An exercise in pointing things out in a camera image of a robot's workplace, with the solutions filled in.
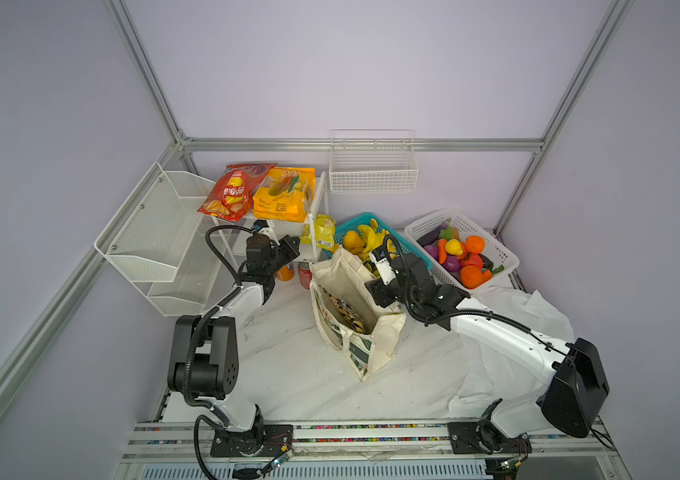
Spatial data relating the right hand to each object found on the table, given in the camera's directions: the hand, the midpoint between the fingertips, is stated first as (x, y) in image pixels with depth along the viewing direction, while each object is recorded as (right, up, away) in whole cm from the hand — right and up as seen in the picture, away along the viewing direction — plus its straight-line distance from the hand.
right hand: (372, 277), depth 80 cm
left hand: (-21, +11, +9) cm, 26 cm away
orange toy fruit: (+39, +10, +25) cm, 47 cm away
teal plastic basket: (-8, +17, +31) cm, 36 cm away
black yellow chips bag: (-7, -11, +10) cm, 17 cm away
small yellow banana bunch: (+2, +12, +21) cm, 24 cm away
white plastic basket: (+46, +8, +24) cm, 52 cm away
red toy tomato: (+38, +5, +24) cm, 45 cm away
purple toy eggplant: (+26, +13, +34) cm, 44 cm away
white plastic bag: (+33, -28, +3) cm, 44 cm away
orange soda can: (-28, 0, +22) cm, 36 cm away
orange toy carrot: (+28, +8, +26) cm, 39 cm away
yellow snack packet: (-14, +14, +14) cm, 24 cm away
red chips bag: (-39, +22, 0) cm, 45 cm away
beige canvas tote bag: (-8, 0, +2) cm, 8 cm away
